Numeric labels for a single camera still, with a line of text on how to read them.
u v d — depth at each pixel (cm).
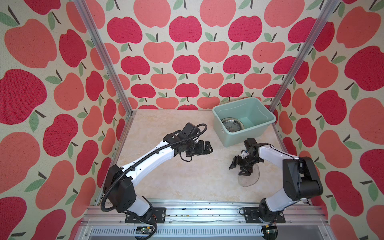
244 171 81
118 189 41
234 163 81
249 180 86
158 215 75
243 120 115
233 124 108
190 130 60
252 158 75
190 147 65
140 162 46
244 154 88
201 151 67
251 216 73
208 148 69
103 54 86
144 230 72
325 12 71
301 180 46
